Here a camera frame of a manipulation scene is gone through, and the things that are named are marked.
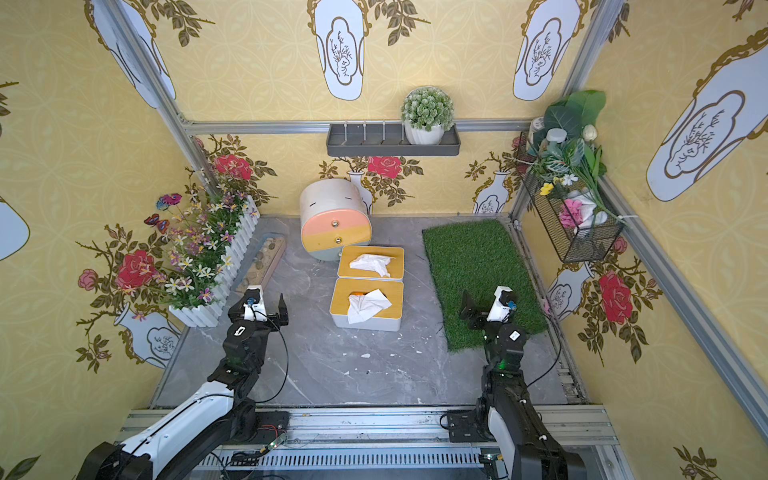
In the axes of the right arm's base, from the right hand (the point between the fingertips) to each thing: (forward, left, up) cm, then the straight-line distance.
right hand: (496, 293), depth 82 cm
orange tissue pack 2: (+9, +36, 0) cm, 37 cm away
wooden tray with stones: (+16, +75, -11) cm, 78 cm away
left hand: (-4, +68, 0) cm, 68 cm away
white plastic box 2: (+6, +38, -5) cm, 39 cm away
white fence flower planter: (+13, +86, +5) cm, 87 cm away
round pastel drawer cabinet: (+20, +47, +10) cm, 52 cm away
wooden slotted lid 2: (+10, +28, -4) cm, 30 cm away
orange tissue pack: (-4, +37, -3) cm, 37 cm away
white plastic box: (-6, +44, -9) cm, 45 cm away
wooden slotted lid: (+3, +29, -5) cm, 30 cm away
